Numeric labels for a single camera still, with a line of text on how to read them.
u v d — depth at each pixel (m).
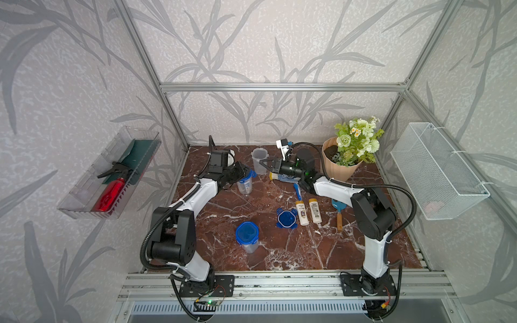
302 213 0.91
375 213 0.51
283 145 0.80
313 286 0.75
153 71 0.87
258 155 1.00
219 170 0.71
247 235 0.76
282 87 0.94
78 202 0.58
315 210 0.91
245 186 0.94
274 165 0.76
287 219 0.91
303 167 0.71
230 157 0.74
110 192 0.60
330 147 1.02
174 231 0.50
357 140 0.86
